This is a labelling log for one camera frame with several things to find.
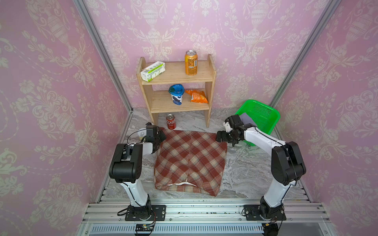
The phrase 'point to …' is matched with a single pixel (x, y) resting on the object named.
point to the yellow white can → (141, 132)
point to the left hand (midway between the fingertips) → (164, 133)
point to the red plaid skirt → (190, 161)
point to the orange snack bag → (198, 96)
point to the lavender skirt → (246, 119)
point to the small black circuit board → (144, 227)
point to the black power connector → (270, 229)
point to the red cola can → (171, 121)
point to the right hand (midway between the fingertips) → (222, 138)
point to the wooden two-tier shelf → (159, 101)
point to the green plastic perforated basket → (265, 117)
